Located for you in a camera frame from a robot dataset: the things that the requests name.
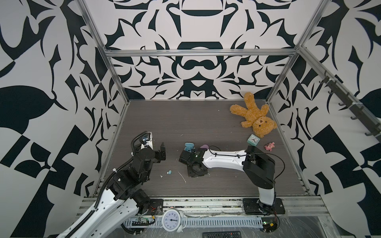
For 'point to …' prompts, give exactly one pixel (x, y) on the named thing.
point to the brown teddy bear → (263, 125)
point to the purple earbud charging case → (205, 146)
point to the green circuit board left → (143, 221)
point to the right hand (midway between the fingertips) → (191, 173)
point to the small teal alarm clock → (253, 140)
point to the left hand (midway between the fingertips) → (151, 141)
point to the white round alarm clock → (173, 220)
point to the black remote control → (222, 234)
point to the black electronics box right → (269, 224)
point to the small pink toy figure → (269, 146)
